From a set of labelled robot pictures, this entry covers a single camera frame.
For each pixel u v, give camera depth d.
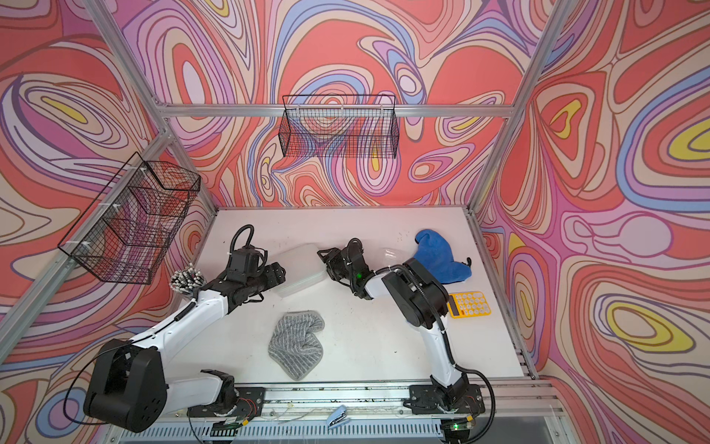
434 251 1.01
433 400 0.74
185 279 0.79
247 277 0.67
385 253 1.03
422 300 0.55
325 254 0.89
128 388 0.41
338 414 0.72
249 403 0.73
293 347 0.79
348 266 0.77
